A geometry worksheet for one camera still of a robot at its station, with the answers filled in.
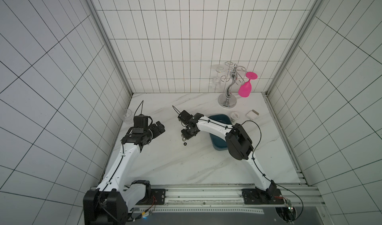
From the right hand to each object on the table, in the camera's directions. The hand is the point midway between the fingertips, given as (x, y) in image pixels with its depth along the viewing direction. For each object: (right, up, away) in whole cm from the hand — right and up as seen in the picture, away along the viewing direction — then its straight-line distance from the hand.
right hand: (182, 137), depth 95 cm
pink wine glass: (+42, +31, +2) cm, 53 cm away
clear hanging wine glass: (+24, +38, +7) cm, 45 cm away
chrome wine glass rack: (+35, +25, +18) cm, 47 cm away
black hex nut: (+2, -4, -3) cm, 6 cm away
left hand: (-13, +5, -12) cm, 19 cm away
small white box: (+50, +14, +10) cm, 53 cm away
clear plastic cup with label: (+36, +13, +4) cm, 38 cm away
